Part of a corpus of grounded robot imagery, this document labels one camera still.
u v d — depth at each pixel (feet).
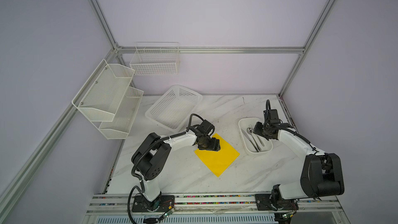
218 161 2.89
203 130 2.38
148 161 1.55
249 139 3.14
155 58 3.14
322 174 1.41
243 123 3.34
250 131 3.23
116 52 3.04
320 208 2.41
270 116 2.31
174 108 3.64
